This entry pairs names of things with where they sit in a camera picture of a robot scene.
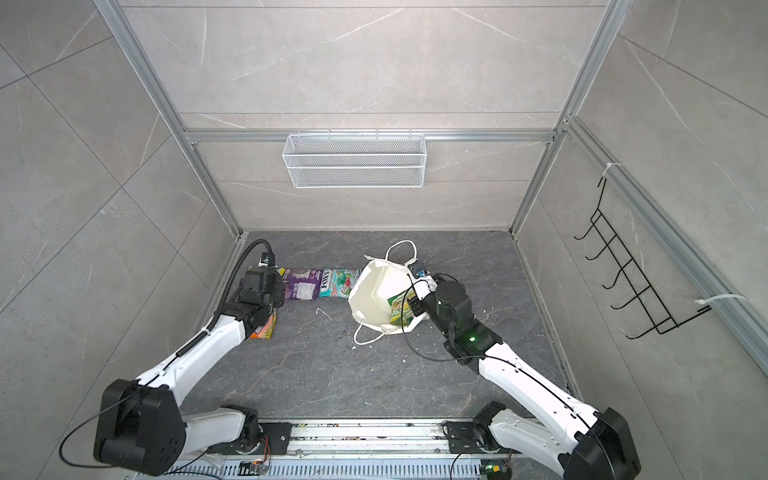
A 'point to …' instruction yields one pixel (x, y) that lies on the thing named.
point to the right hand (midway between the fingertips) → (413, 271)
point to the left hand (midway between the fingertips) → (261, 278)
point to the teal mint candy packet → (337, 282)
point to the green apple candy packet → (401, 312)
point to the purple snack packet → (301, 283)
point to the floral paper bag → (373, 283)
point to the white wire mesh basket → (354, 161)
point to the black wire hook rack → (662, 321)
